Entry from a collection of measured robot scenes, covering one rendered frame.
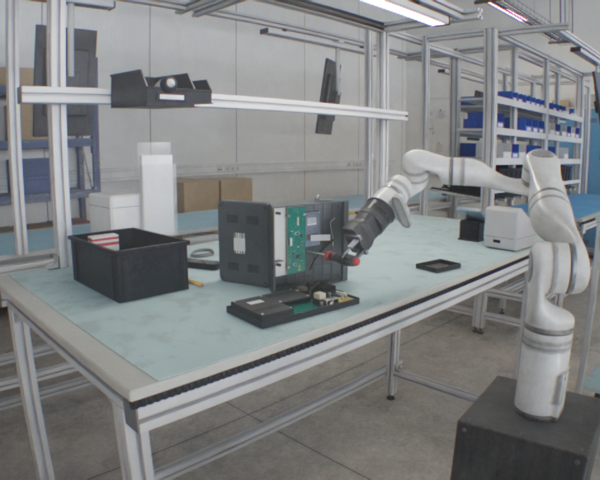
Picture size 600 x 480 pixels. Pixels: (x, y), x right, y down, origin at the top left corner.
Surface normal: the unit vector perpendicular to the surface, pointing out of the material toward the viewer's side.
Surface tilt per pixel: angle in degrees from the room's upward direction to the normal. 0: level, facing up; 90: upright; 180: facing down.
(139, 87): 90
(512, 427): 0
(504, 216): 90
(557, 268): 81
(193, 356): 0
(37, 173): 90
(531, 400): 90
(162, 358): 0
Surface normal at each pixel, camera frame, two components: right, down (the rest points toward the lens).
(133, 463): 0.70, 0.12
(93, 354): 0.00, -0.98
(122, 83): -0.71, 0.12
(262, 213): -0.47, 0.15
